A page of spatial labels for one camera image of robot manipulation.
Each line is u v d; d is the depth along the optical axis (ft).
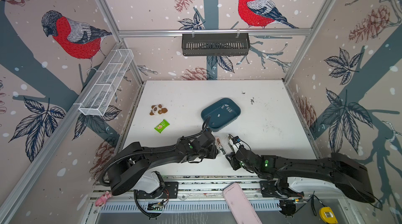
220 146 2.81
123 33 3.03
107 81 2.62
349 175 1.41
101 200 2.28
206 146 2.19
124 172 1.38
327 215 2.16
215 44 3.42
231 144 2.43
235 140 2.39
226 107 3.42
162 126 3.12
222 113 3.33
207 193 2.39
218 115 3.30
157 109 3.33
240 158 2.00
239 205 2.23
